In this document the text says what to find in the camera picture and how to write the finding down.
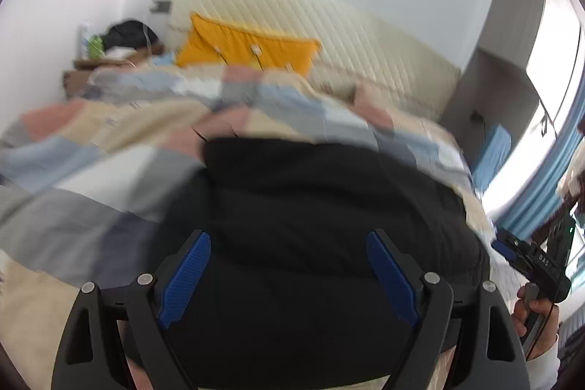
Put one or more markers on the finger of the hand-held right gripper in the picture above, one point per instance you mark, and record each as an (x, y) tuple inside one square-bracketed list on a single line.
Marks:
[(514, 239), (505, 252)]

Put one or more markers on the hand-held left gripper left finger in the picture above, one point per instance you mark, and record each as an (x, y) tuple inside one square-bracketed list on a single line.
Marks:
[(185, 280)]

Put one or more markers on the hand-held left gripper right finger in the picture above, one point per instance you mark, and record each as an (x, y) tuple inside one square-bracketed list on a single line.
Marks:
[(393, 280)]

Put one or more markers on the black puffer jacket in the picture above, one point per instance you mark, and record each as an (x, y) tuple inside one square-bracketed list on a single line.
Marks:
[(297, 212)]

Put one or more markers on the person's right forearm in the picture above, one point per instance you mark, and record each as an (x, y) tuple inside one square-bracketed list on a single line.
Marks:
[(544, 371)]

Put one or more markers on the person's right hand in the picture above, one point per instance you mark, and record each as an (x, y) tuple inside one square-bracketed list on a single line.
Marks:
[(546, 335)]

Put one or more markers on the blue curtain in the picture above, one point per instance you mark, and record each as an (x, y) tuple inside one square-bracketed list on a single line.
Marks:
[(539, 189)]

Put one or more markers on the blue towel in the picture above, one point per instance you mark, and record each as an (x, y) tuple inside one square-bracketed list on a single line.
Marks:
[(491, 157)]

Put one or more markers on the checkered pastel quilt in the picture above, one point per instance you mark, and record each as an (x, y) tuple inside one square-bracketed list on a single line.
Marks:
[(91, 143)]

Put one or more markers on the pink pillow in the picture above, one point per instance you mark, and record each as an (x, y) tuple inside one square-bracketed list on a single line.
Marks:
[(372, 106)]

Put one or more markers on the grey wardrobe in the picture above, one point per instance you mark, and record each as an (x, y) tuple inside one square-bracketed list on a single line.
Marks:
[(507, 29)]

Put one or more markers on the wooden nightstand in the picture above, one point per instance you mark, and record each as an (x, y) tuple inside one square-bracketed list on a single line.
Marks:
[(75, 79)]

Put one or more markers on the cream quilted headboard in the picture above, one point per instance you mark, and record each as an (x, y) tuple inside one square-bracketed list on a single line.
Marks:
[(365, 52)]

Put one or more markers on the white flat box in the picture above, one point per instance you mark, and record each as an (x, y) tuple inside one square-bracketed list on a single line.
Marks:
[(119, 52)]

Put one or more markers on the yellow crown-print pillow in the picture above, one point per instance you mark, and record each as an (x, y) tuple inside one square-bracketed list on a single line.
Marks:
[(228, 42)]

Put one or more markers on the green box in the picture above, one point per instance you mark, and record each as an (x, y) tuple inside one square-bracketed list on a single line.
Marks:
[(96, 46)]

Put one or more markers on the black bag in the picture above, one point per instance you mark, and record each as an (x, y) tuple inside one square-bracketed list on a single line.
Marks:
[(130, 33)]

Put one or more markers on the white bottle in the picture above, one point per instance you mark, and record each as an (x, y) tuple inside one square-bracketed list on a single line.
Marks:
[(83, 42)]

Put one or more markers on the dark wall switch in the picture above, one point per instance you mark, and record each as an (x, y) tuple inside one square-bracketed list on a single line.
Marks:
[(477, 117)]

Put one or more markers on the grey wall socket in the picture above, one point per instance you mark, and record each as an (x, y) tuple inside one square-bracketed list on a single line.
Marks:
[(161, 5)]

